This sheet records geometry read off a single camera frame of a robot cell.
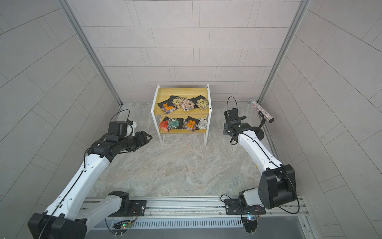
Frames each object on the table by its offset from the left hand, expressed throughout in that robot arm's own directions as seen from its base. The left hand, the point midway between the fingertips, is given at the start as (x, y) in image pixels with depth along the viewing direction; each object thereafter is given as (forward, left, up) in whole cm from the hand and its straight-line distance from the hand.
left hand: (152, 137), depth 76 cm
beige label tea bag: (+12, -13, +14) cm, 22 cm away
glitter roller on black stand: (+14, -62, +2) cm, 64 cm away
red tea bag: (+10, -4, -2) cm, 11 cm away
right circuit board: (-35, -49, -19) cm, 63 cm away
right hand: (+10, -43, -4) cm, 44 cm away
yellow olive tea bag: (+11, -25, +14) cm, 31 cm away
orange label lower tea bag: (+11, -19, -2) cm, 22 cm away
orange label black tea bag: (+9, -8, +13) cm, 18 cm away
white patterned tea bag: (+11, -26, -2) cm, 28 cm away
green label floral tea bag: (+10, -10, -2) cm, 15 cm away
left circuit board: (-36, +11, -17) cm, 41 cm away
